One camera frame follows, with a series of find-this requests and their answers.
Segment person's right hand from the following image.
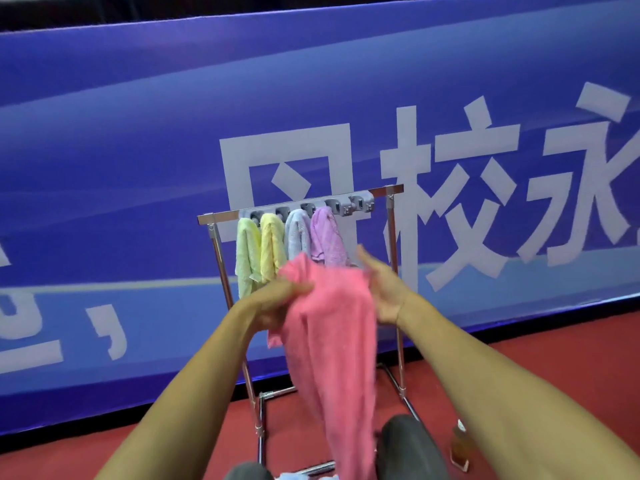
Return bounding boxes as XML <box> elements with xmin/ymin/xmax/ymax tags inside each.
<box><xmin>356</xmin><ymin>244</ymin><xmax>426</xmax><ymax>327</ymax></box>

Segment person's left hand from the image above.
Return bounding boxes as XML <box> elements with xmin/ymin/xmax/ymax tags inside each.
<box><xmin>235</xmin><ymin>279</ymin><xmax>316</xmax><ymax>335</ymax></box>

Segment light green towel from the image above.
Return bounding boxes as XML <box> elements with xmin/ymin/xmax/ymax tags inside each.
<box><xmin>235</xmin><ymin>218</ymin><xmax>263</xmax><ymax>301</ymax></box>

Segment yellow towel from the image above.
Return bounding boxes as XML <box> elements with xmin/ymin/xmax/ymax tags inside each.
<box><xmin>259</xmin><ymin>213</ymin><xmax>289</xmax><ymax>283</ymax></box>

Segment pink towel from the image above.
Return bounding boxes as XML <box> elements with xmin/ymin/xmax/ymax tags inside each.
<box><xmin>267</xmin><ymin>252</ymin><xmax>379</xmax><ymax>480</ymax></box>

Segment purple towel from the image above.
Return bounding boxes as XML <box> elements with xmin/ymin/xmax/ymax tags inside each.
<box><xmin>309</xmin><ymin>206</ymin><xmax>351</xmax><ymax>268</ymax></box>

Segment chrome metal rack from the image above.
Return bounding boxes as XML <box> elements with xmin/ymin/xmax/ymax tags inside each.
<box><xmin>197</xmin><ymin>183</ymin><xmax>423</xmax><ymax>475</ymax></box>

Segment person's left forearm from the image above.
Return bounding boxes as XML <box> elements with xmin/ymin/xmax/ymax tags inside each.
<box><xmin>95</xmin><ymin>304</ymin><xmax>256</xmax><ymax>480</ymax></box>

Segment person's right forearm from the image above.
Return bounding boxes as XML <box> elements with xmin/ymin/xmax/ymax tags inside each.
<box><xmin>399</xmin><ymin>294</ymin><xmax>640</xmax><ymax>480</ymax></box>

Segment grey trousers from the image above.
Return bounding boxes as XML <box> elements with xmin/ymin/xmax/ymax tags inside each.
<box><xmin>225</xmin><ymin>414</ymin><xmax>451</xmax><ymax>480</ymax></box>

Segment bottle of amber liquid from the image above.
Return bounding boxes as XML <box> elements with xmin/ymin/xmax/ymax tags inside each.
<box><xmin>449</xmin><ymin>419</ymin><xmax>471</xmax><ymax>471</ymax></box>

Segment blue printed banner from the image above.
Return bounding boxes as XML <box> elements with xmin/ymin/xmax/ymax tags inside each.
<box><xmin>0</xmin><ymin>0</ymin><xmax>640</xmax><ymax>435</ymax></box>

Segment grey plastic hook rail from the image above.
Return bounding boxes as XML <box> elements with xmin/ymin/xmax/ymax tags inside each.
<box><xmin>239</xmin><ymin>190</ymin><xmax>376</xmax><ymax>221</ymax></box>

